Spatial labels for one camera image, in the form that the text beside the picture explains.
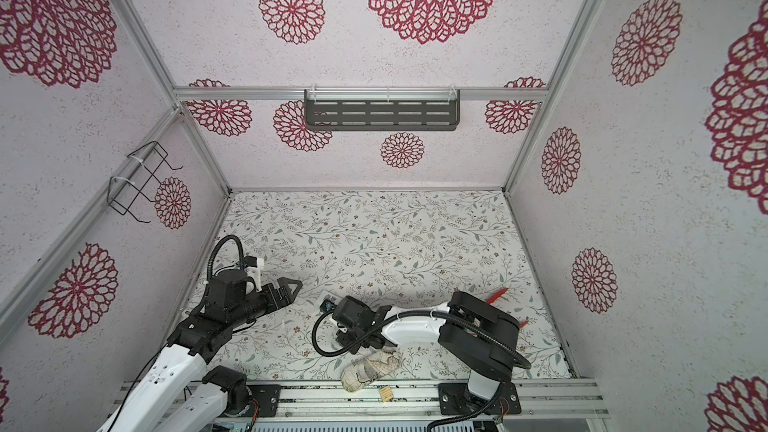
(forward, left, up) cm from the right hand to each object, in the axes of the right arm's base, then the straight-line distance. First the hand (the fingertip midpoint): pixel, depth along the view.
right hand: (340, 329), depth 85 cm
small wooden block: (-15, -14, -1) cm, 21 cm away
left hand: (+4, +12, +12) cm, 18 cm away
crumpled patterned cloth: (-10, -9, +2) cm, 14 cm away
